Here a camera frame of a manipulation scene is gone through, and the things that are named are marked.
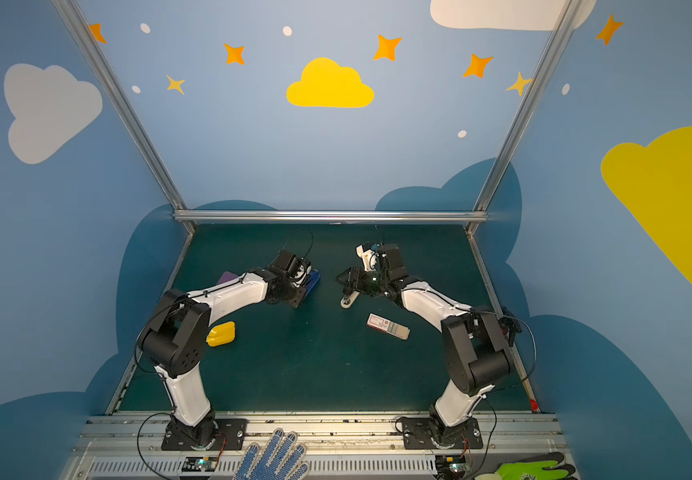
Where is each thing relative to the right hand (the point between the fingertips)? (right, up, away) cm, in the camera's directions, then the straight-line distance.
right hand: (342, 278), depth 88 cm
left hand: (-13, -6, +9) cm, 17 cm away
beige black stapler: (+2, -9, +11) cm, 14 cm away
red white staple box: (+15, -16, +5) cm, 22 cm away
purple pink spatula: (-42, -1, +17) cm, 45 cm away
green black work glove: (+50, -44, -17) cm, 69 cm away
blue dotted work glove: (-15, -44, -18) cm, 50 cm away
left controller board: (-34, -44, -17) cm, 58 cm away
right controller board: (+27, -44, -17) cm, 55 cm away
